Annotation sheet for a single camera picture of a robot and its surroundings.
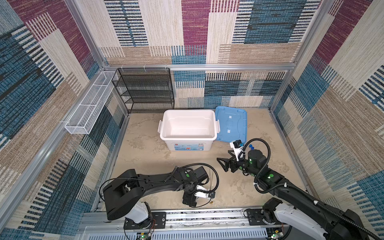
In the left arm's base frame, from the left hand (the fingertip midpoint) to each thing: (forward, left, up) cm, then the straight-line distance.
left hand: (196, 190), depth 81 cm
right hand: (+12, -15, +14) cm, 23 cm away
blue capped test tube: (+18, -30, +15) cm, 38 cm away
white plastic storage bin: (+42, +4, -2) cm, 43 cm away
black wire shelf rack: (+65, +35, +18) cm, 76 cm away
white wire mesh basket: (+37, +67, +16) cm, 79 cm away
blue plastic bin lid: (+46, -28, 0) cm, 54 cm away
